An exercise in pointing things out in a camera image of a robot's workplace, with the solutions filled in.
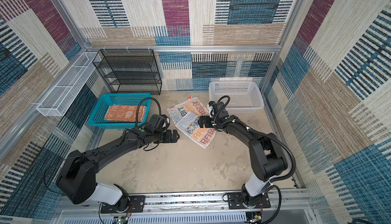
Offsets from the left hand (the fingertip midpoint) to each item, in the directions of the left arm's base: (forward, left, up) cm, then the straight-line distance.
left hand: (173, 134), depth 86 cm
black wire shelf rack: (+47, +33, +9) cm, 58 cm away
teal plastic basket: (+16, +51, -4) cm, 53 cm away
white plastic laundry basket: (+36, -50, -8) cm, 62 cm away
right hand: (+8, -18, -1) cm, 20 cm away
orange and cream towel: (+22, +35, -8) cm, 42 cm away
